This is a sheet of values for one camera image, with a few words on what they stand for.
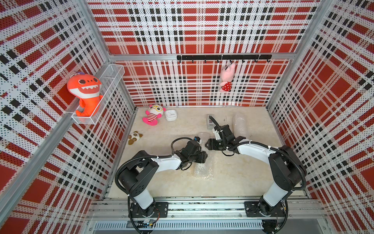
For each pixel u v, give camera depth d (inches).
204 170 32.3
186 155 27.6
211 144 32.2
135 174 18.1
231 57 34.9
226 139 28.3
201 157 31.6
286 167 18.2
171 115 44.0
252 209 28.9
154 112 43.8
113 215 29.0
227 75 35.9
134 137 38.9
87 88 24.5
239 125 40.1
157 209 28.8
